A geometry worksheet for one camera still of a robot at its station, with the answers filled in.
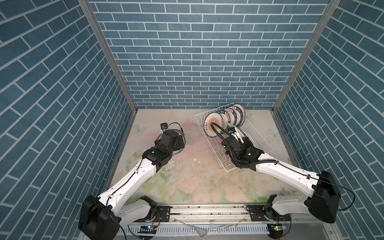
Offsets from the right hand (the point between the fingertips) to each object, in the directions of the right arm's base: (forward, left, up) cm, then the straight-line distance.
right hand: (243, 138), depth 79 cm
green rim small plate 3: (+24, -2, -9) cm, 26 cm away
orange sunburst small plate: (+22, +15, -9) cm, 29 cm away
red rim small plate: (+24, -4, -6) cm, 25 cm away
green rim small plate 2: (+23, +3, -8) cm, 25 cm away
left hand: (-2, +37, -1) cm, 37 cm away
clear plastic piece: (-41, +20, -21) cm, 50 cm away
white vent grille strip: (-39, +7, -21) cm, 45 cm away
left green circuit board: (-42, +46, -23) cm, 67 cm away
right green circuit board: (-37, -17, -22) cm, 46 cm away
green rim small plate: (+19, +8, -9) cm, 23 cm away
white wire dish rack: (+16, -9, -12) cm, 22 cm away
